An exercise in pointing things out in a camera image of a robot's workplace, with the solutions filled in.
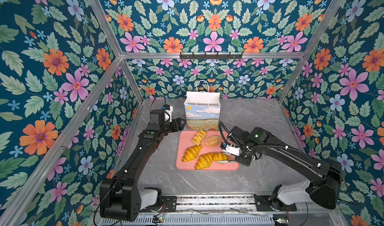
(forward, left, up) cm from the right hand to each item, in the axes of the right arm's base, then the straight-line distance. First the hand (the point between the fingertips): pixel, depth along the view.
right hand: (240, 156), depth 75 cm
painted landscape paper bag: (+25, +19, +7) cm, 32 cm away
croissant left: (+7, +26, -10) cm, 28 cm away
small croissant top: (+17, +21, -10) cm, 29 cm away
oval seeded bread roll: (+14, +13, -9) cm, 21 cm away
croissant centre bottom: (+2, +17, -10) cm, 20 cm away
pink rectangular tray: (+10, +20, -14) cm, 26 cm away
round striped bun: (+3, +10, -7) cm, 12 cm away
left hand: (+18, +29, +9) cm, 36 cm away
